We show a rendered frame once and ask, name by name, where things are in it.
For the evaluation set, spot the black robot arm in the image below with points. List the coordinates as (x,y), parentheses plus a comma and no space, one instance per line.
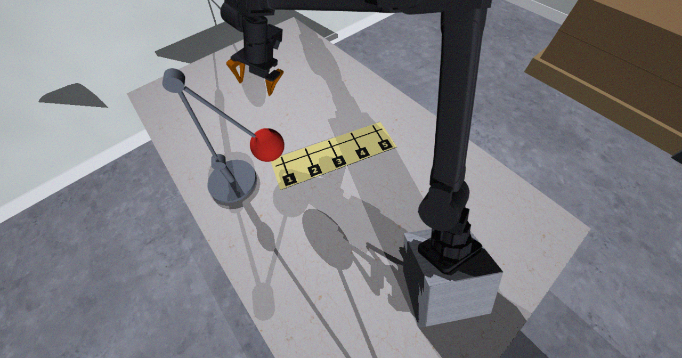
(462,25)

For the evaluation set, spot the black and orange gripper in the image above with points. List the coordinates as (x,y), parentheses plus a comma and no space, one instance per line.
(254,56)

